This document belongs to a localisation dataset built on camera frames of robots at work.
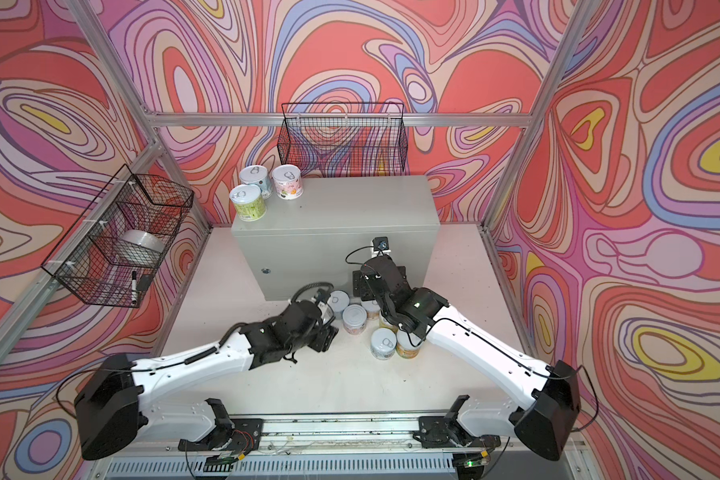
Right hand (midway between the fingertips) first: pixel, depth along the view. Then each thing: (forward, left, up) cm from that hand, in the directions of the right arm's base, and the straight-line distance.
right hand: (374, 277), depth 76 cm
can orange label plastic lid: (-12, -8, -18) cm, 23 cm away
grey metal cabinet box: (+31, +15, -14) cm, 37 cm away
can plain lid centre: (-3, +6, -18) cm, 19 cm away
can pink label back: (+1, 0, -19) cm, 19 cm away
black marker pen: (-3, +59, +3) cm, 59 cm away
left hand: (-6, +11, -11) cm, 17 cm away
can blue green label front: (-10, -2, -18) cm, 21 cm away
